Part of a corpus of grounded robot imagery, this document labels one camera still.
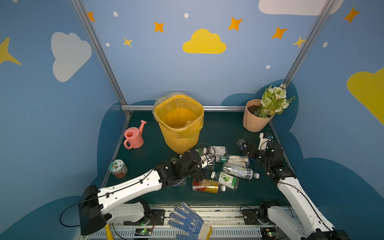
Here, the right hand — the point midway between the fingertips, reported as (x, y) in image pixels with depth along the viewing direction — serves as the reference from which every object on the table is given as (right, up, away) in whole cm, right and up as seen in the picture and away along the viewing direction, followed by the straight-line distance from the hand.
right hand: (251, 143), depth 81 cm
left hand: (-27, -8, -8) cm, 29 cm away
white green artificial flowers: (+19, +26, +12) cm, 34 cm away
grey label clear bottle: (-16, -7, +14) cm, 22 cm away
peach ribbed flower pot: (+9, +12, +21) cm, 25 cm away
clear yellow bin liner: (-42, +18, +19) cm, 49 cm away
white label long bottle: (-5, -17, +4) cm, 18 cm away
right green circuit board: (+5, -43, -10) cm, 44 cm away
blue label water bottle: (-22, -16, +9) cm, 29 cm away
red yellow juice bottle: (-24, -23, -1) cm, 34 cm away
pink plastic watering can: (-70, +3, +12) cm, 71 cm away
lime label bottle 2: (-28, -8, +19) cm, 34 cm away
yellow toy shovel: (-71, -41, -13) cm, 83 cm away
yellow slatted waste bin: (-42, -1, +3) cm, 42 cm away
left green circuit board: (-57, -42, -10) cm, 71 cm away
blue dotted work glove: (-33, -39, -9) cm, 52 cm away
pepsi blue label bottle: (-42, -23, 0) cm, 48 cm away
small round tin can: (-74, -14, +1) cm, 75 cm away
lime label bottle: (-12, -22, +3) cm, 25 cm away
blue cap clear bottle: (0, -2, +20) cm, 20 cm away
